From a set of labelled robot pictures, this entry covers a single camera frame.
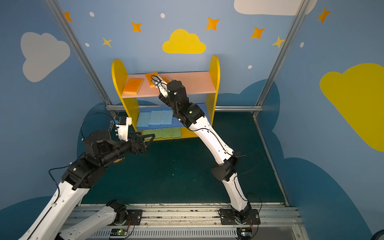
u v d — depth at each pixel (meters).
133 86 0.75
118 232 0.71
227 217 0.74
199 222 0.74
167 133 1.06
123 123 0.54
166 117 0.98
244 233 0.72
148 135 0.57
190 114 0.52
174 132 1.07
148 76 0.83
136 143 0.53
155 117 0.98
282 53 0.86
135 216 0.75
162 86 0.58
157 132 1.05
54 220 0.38
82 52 0.85
